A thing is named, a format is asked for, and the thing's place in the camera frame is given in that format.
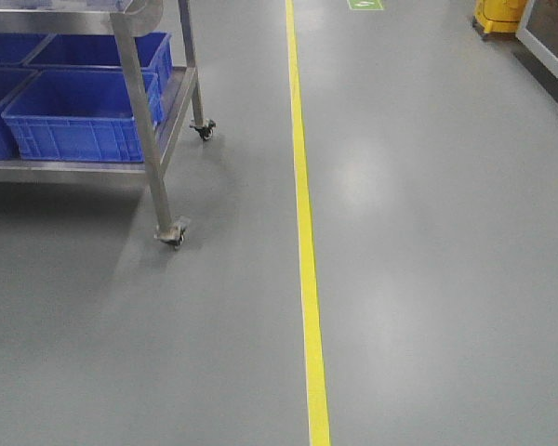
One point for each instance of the steel rack on castors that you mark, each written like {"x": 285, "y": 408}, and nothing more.
{"x": 142, "y": 107}

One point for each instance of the yellow mop bucket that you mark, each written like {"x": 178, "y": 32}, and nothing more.
{"x": 497, "y": 16}

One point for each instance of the white framed cabinet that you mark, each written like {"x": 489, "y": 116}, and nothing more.
{"x": 553, "y": 32}

